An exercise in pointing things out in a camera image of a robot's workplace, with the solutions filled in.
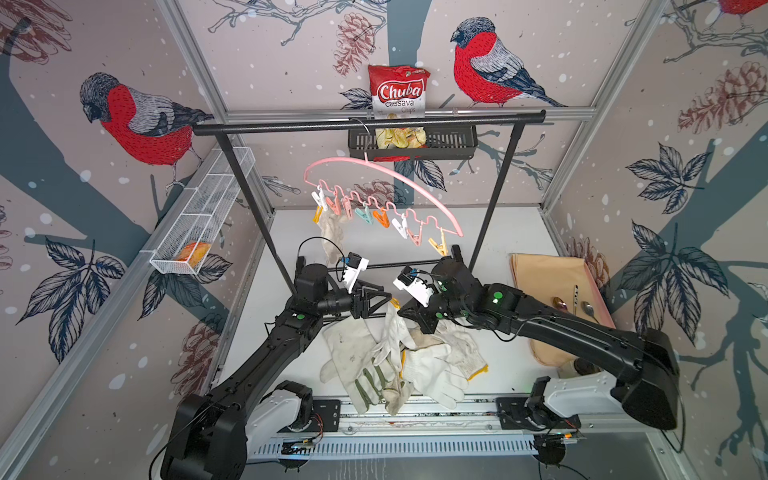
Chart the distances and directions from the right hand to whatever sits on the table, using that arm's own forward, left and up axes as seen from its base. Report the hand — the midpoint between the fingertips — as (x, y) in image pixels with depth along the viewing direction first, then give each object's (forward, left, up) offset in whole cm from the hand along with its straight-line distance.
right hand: (401, 311), depth 71 cm
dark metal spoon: (+12, -58, -19) cm, 62 cm away
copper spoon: (+13, -50, -19) cm, 55 cm away
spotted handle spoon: (+15, -56, -19) cm, 61 cm away
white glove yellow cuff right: (-4, -19, -19) cm, 27 cm away
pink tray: (+18, -62, -20) cm, 68 cm away
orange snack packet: (+5, +46, +15) cm, 49 cm away
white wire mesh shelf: (+11, +53, +12) cm, 56 cm away
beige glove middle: (-16, +1, -17) cm, 23 cm away
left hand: (+5, +3, +1) cm, 6 cm away
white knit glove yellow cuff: (+19, +19, +7) cm, 28 cm away
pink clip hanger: (+61, +2, -6) cm, 62 cm away
